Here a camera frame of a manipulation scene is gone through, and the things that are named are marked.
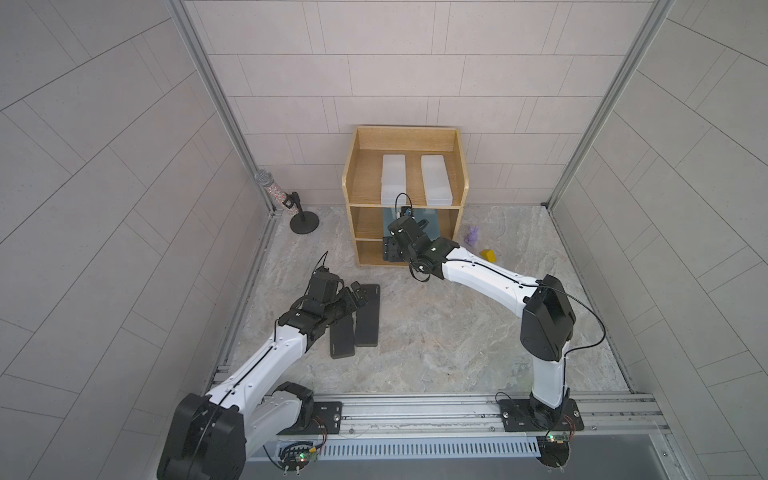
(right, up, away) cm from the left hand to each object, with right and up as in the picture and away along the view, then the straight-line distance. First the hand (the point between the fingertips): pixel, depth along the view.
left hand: (362, 294), depth 84 cm
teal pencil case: (+8, +22, +4) cm, 24 cm away
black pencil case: (-5, -12, -2) cm, 13 cm away
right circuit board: (+45, -31, -19) cm, 58 cm away
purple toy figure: (+36, +16, +18) cm, 44 cm away
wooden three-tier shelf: (0, +32, -2) cm, 32 cm away
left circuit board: (-12, -32, -19) cm, 39 cm away
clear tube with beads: (-28, +33, 0) cm, 43 cm away
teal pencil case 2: (+20, +19, +3) cm, 28 cm away
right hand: (+8, +14, +3) cm, 17 cm away
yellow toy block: (+42, +10, +17) cm, 46 cm away
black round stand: (-25, +21, +25) cm, 41 cm away
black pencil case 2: (+1, -7, 0) cm, 7 cm away
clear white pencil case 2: (+21, +32, -3) cm, 38 cm away
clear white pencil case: (+9, +32, -2) cm, 34 cm away
